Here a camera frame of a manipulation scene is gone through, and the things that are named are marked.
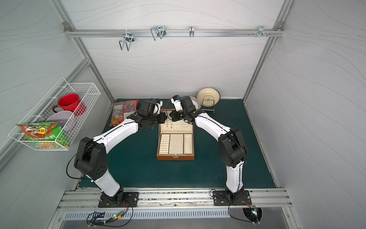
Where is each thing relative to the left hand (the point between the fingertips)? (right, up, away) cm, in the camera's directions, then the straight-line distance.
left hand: (167, 116), depth 88 cm
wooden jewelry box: (+5, -15, +3) cm, 16 cm away
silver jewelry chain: (+2, -5, +5) cm, 7 cm away
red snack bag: (-39, +4, +20) cm, 44 cm away
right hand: (+2, +2, +1) cm, 3 cm away
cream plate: (+29, +14, +16) cm, 36 cm away
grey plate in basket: (-45, 0, -24) cm, 51 cm away
